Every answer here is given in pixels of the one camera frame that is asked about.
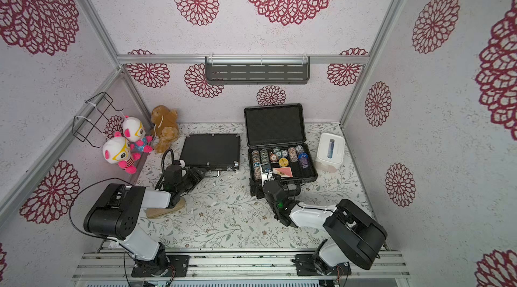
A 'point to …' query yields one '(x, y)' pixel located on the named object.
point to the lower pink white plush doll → (118, 149)
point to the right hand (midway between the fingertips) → (258, 175)
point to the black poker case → (213, 152)
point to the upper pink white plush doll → (134, 131)
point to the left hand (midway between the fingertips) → (204, 172)
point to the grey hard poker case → (277, 126)
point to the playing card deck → (284, 172)
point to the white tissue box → (330, 152)
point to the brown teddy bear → (165, 127)
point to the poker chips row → (292, 154)
